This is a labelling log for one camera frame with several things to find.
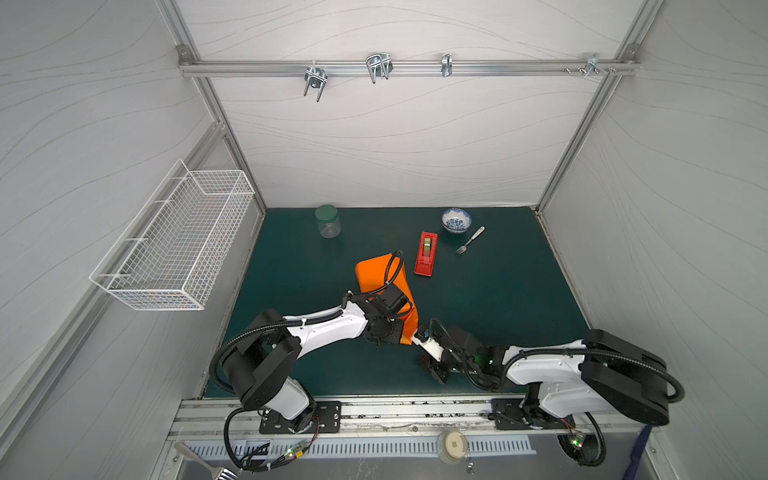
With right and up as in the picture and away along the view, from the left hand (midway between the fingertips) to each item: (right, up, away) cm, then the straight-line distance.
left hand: (399, 331), depth 85 cm
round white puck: (+11, -16, -24) cm, 31 cm away
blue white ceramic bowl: (+23, +34, +30) cm, 51 cm away
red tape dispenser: (+10, +22, +14) cm, 27 cm away
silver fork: (+25, +24, +25) cm, 42 cm away
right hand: (+6, -4, -2) cm, 8 cm away
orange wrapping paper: (-8, +16, +10) cm, 20 cm away
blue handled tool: (+56, -24, -16) cm, 63 cm away
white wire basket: (-52, +24, -17) cm, 60 cm away
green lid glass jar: (-25, +33, +21) cm, 47 cm away
